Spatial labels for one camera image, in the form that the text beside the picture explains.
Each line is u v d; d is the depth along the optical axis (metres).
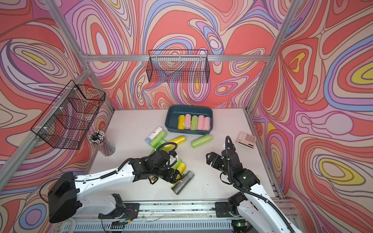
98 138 0.82
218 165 0.68
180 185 0.79
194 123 1.07
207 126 1.04
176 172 0.69
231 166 0.56
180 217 0.72
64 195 0.40
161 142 0.96
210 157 0.69
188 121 1.06
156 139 0.97
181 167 0.86
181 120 1.08
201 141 0.98
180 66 0.96
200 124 1.05
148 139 0.97
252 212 0.57
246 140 0.99
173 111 1.15
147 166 0.59
